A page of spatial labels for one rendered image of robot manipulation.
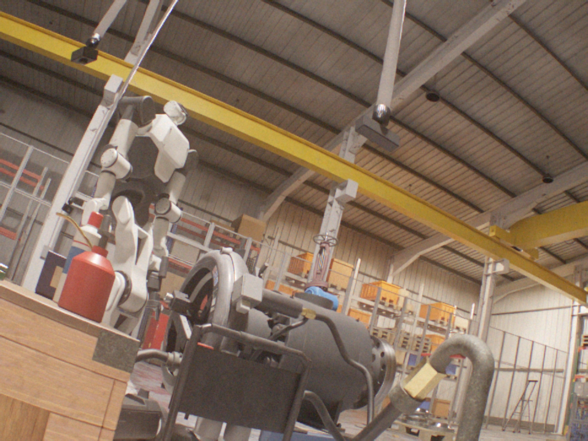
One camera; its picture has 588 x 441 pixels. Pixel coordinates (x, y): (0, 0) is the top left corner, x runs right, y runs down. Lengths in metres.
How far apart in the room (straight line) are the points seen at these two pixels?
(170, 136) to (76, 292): 1.33
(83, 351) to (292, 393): 0.88
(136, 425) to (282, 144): 9.30
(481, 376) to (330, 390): 1.58
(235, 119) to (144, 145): 8.52
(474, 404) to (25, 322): 0.60
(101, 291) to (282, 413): 0.80
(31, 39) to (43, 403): 10.60
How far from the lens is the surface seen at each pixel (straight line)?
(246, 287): 1.71
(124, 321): 1.84
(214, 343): 1.76
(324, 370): 2.10
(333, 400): 2.24
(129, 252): 1.79
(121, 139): 1.82
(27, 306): 0.58
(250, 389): 1.29
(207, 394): 1.25
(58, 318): 0.58
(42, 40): 10.96
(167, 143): 1.92
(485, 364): 0.65
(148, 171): 1.89
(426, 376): 0.71
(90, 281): 0.69
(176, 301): 2.15
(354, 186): 10.85
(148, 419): 1.85
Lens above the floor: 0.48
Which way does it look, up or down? 21 degrees up
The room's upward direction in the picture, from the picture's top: 16 degrees clockwise
